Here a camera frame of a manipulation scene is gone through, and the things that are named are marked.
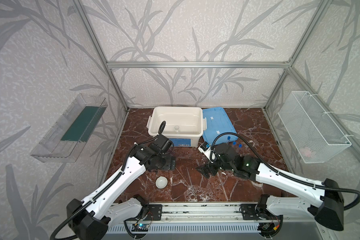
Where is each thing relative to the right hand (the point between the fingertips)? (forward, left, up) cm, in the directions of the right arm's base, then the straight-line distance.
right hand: (201, 156), depth 75 cm
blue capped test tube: (+13, -16, -3) cm, 21 cm away
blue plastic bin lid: (+37, -15, -18) cm, 44 cm away
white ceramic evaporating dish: (-8, +22, -16) cm, 28 cm away
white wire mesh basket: (+3, -47, +17) cm, 51 cm away
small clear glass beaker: (+25, +15, -11) cm, 31 cm away
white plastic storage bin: (+29, +10, -11) cm, 32 cm away
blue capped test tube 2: (+10, -19, -4) cm, 22 cm away
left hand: (-1, +16, -1) cm, 16 cm away
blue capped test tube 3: (+17, -28, -19) cm, 37 cm away
